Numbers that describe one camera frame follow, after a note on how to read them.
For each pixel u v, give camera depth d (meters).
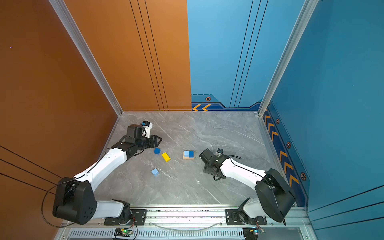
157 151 0.97
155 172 0.86
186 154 0.92
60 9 0.70
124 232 0.71
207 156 0.69
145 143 0.73
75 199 0.42
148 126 0.78
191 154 0.92
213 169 0.61
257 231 0.70
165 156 0.94
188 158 0.94
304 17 0.73
